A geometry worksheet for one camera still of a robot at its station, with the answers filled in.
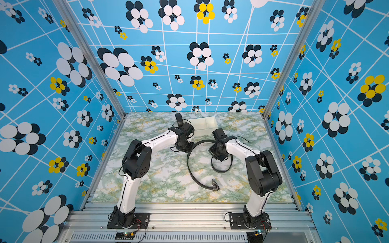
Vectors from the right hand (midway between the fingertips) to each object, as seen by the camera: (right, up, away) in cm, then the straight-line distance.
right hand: (212, 153), depth 94 cm
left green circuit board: (-45, -36, -22) cm, 61 cm away
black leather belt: (-22, +22, +6) cm, 31 cm away
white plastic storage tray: (-5, +17, +12) cm, 22 cm away
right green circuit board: (+18, -36, -23) cm, 46 cm away
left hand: (-13, +2, +4) cm, 14 cm away
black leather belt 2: (+3, -9, -5) cm, 11 cm away
